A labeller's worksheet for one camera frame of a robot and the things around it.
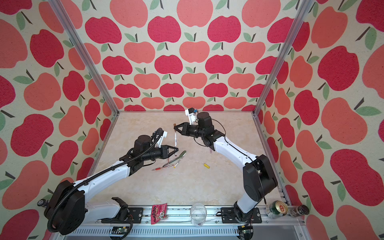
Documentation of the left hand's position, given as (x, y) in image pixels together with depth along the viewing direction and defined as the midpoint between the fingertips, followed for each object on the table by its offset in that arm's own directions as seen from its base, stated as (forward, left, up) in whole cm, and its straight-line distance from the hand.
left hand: (179, 151), depth 77 cm
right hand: (+11, +1, +7) cm, 13 cm away
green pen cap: (+9, -1, -18) cm, 20 cm away
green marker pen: (+4, +6, -19) cm, 20 cm away
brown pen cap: (+12, +3, +8) cm, 14 cm away
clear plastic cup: (-25, -10, -20) cm, 34 cm away
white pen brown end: (+5, +2, +2) cm, 6 cm away
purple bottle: (-24, +55, +1) cm, 60 cm away
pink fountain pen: (+11, -20, -19) cm, 30 cm away
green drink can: (-25, -46, -9) cm, 53 cm away
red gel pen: (-1, +16, -19) cm, 25 cm away
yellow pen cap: (+1, -15, -19) cm, 25 cm away
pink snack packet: (-24, +11, -18) cm, 32 cm away
